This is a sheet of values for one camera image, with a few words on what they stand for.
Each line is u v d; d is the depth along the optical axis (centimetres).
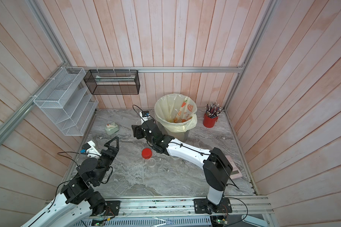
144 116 66
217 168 45
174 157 81
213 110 98
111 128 100
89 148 60
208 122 107
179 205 76
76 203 51
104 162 60
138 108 122
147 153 95
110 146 60
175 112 99
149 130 57
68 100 73
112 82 104
